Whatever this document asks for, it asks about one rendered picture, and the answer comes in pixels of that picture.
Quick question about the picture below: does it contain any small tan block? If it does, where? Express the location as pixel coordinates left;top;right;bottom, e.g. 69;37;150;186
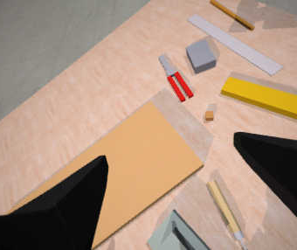
205;111;214;121

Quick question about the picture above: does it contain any orange-brown cylinder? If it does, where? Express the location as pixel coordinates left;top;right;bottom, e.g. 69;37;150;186
211;0;254;31

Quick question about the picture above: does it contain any grey cube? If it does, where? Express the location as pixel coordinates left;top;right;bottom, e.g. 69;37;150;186
185;38;216;74

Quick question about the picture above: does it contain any yellow rectangular bar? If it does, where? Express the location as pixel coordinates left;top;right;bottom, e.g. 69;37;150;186
220;77;297;120

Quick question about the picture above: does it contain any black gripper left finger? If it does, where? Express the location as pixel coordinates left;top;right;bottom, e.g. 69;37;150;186
0;155;108;250

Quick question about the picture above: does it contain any light grey flat bar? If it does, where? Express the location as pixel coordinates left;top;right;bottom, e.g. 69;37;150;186
187;14;284;76

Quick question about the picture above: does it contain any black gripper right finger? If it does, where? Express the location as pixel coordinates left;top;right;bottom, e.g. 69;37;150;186
233;132;297;217

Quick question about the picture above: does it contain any tan rectangular panel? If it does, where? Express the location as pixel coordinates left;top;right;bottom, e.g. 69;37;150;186
4;101;204;250

